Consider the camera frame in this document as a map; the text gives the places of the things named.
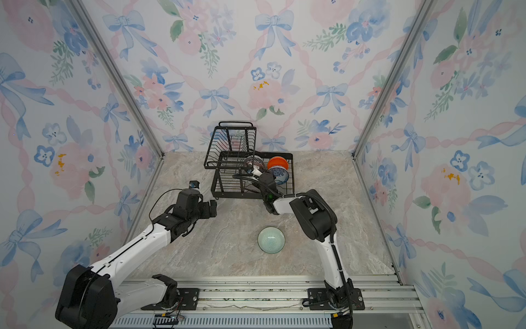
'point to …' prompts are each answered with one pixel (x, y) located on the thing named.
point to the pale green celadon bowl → (271, 240)
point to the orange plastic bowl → (275, 161)
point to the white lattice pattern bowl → (255, 160)
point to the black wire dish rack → (237, 166)
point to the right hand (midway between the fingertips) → (264, 165)
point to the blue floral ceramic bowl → (281, 174)
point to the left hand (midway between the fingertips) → (207, 202)
